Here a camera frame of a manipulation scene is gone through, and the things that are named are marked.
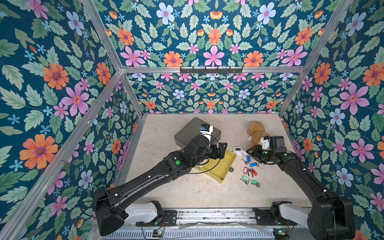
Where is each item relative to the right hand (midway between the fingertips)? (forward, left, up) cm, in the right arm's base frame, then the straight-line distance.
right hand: (248, 151), depth 84 cm
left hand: (-7, +17, +17) cm, 25 cm away
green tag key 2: (-13, -5, -14) cm, 20 cm away
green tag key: (-12, +1, -13) cm, 17 cm away
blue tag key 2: (+2, -3, -13) cm, 14 cm away
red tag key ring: (-6, 0, -14) cm, 15 cm away
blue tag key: (-2, -5, -13) cm, 14 cm away
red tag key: (-7, -5, -14) cm, 16 cm away
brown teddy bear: (+19, -9, -4) cm, 21 cm away
